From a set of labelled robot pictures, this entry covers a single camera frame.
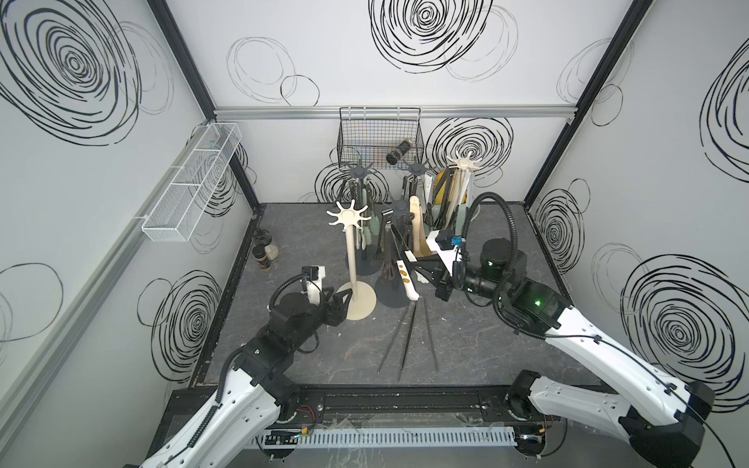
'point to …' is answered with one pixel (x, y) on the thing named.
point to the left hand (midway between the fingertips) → (342, 291)
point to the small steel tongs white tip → (408, 284)
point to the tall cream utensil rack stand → (363, 301)
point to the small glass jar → (272, 252)
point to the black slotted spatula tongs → (435, 211)
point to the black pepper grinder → (400, 151)
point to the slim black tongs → (409, 323)
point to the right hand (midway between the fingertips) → (414, 263)
